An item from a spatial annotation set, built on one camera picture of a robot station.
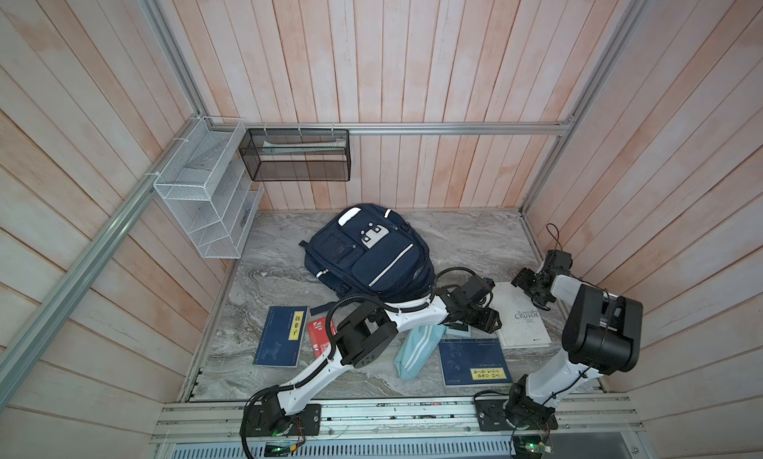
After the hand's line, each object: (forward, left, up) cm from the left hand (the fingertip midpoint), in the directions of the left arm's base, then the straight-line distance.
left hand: (494, 329), depth 86 cm
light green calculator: (0, +12, -2) cm, 13 cm away
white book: (+2, -10, -1) cm, 10 cm away
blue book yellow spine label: (-1, +63, -3) cm, 63 cm away
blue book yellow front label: (-9, +7, -2) cm, 12 cm away
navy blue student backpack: (+28, +36, +1) cm, 46 cm away
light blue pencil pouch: (-7, +24, +3) cm, 25 cm away
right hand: (+17, -15, -1) cm, 22 cm away
